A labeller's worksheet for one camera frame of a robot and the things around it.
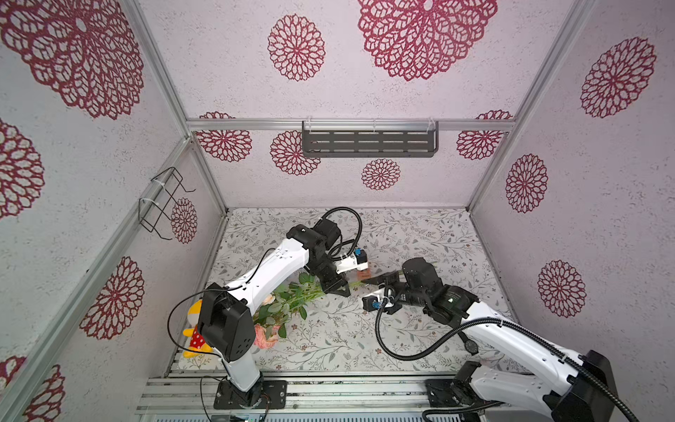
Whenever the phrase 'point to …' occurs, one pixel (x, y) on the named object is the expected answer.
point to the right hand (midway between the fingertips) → (366, 277)
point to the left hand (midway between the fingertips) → (343, 294)
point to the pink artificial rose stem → (261, 339)
